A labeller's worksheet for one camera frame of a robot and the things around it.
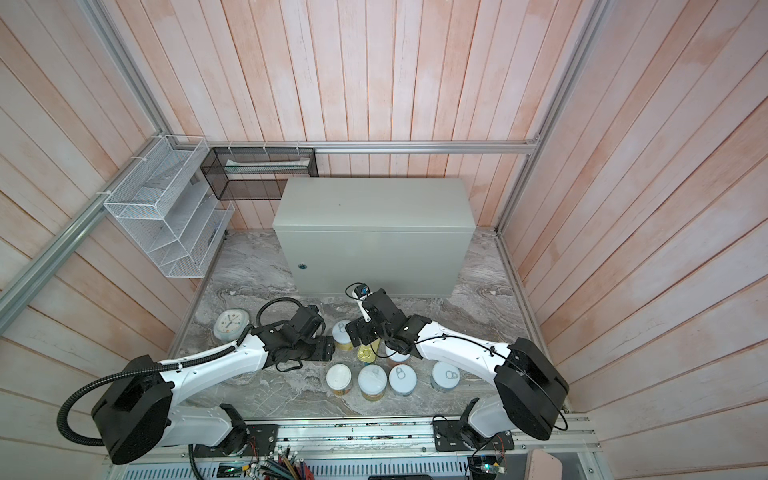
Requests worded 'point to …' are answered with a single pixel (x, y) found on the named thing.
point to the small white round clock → (229, 324)
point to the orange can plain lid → (372, 381)
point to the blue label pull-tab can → (402, 380)
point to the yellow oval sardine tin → (365, 352)
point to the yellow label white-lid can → (342, 339)
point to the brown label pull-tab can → (396, 356)
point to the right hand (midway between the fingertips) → (360, 320)
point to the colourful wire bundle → (286, 467)
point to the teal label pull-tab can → (445, 376)
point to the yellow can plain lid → (338, 378)
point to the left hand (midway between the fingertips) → (321, 354)
